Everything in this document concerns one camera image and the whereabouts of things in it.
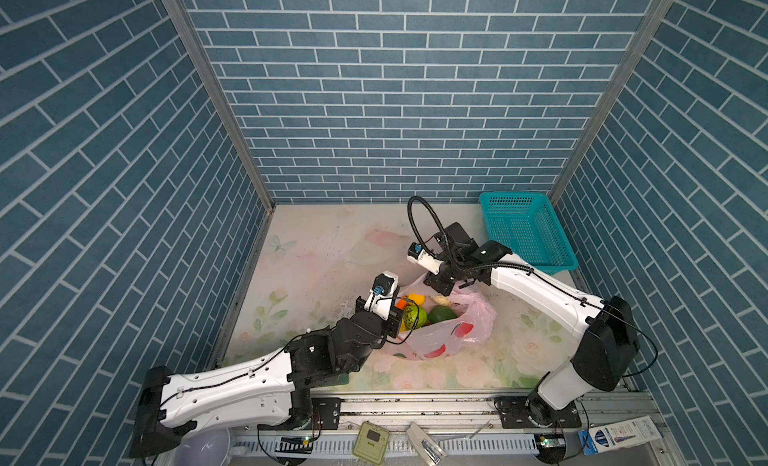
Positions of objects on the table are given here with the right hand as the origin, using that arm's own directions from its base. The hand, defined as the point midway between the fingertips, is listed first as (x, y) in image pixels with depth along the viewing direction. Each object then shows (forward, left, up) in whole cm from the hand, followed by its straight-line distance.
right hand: (426, 273), depth 83 cm
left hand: (-12, +6, +11) cm, 17 cm away
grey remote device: (-38, -1, -14) cm, 40 cm away
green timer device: (-39, +11, -13) cm, 42 cm away
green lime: (-7, -5, -10) cm, 13 cm away
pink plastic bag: (-18, -4, 0) cm, 18 cm away
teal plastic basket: (+36, -41, -16) cm, 57 cm away
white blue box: (-32, -48, -15) cm, 59 cm away
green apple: (-9, +4, -9) cm, 13 cm away
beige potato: (-2, -5, -11) cm, 13 cm away
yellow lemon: (-3, +2, -10) cm, 11 cm away
